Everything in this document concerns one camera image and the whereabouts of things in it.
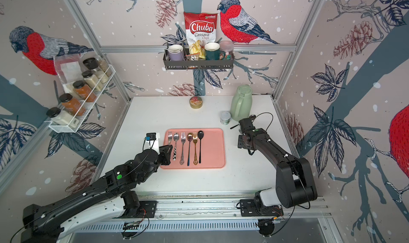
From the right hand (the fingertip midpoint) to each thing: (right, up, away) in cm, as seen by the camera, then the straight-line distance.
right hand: (245, 141), depth 90 cm
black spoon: (-27, +3, +8) cm, 28 cm away
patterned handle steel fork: (-46, +3, +7) cm, 46 cm away
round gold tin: (-31, +24, +24) cm, 46 cm away
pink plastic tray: (-29, -5, +4) cm, 30 cm away
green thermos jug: (-2, +22, 0) cm, 23 cm away
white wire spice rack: (-78, +35, -5) cm, 86 cm away
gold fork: (-30, +1, +8) cm, 31 cm away
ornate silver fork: (-38, +1, +8) cm, 38 cm away
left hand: (-37, +2, -18) cm, 41 cm away
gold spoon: (-33, +1, +8) cm, 34 cm away
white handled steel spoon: (-42, +1, +8) cm, 43 cm away
